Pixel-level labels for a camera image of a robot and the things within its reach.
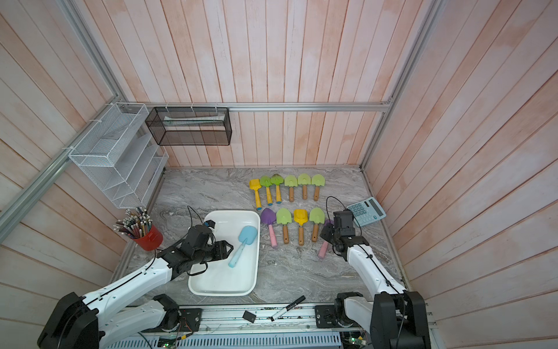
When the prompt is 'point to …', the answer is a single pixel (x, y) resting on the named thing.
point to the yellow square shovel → (255, 184)
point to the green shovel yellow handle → (266, 181)
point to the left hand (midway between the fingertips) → (227, 252)
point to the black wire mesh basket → (190, 126)
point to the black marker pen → (287, 308)
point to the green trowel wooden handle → (317, 216)
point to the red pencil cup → (152, 240)
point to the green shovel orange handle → (277, 179)
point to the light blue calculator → (366, 211)
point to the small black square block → (249, 316)
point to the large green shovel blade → (284, 216)
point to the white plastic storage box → (240, 274)
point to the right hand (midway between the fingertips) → (327, 228)
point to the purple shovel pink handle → (325, 244)
